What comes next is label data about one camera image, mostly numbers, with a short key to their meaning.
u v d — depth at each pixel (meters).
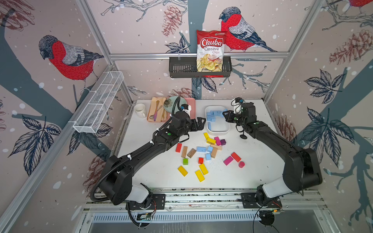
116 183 0.41
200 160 0.86
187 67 1.07
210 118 1.06
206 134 1.01
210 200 0.76
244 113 0.70
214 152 0.90
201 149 0.93
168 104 1.21
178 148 0.93
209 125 1.03
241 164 0.85
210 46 0.83
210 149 0.92
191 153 0.90
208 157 0.88
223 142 0.95
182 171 0.84
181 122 0.60
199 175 0.83
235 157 0.88
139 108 1.08
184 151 0.91
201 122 0.71
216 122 1.07
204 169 0.85
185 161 0.88
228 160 0.88
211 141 0.95
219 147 0.93
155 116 1.10
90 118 0.71
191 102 1.22
